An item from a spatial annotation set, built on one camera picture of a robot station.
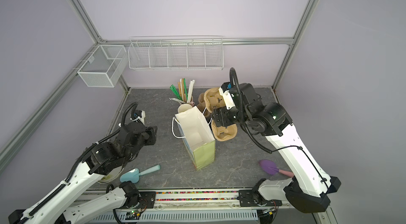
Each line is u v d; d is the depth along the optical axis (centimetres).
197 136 96
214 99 66
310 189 36
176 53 99
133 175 81
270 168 84
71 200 41
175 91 96
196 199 75
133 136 48
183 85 99
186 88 100
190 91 100
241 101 41
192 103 100
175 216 71
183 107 94
